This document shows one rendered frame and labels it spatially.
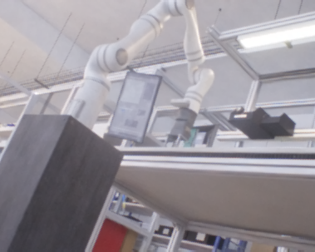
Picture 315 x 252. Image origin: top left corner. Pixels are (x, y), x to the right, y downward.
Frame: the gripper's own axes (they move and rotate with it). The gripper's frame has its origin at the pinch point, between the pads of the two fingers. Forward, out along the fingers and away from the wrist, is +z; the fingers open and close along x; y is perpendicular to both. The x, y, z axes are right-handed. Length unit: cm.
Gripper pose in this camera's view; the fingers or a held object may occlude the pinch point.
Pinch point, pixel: (169, 150)
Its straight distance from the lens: 171.4
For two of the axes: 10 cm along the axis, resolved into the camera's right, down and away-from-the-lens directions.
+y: 5.8, 4.9, 6.5
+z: -3.5, 8.7, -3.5
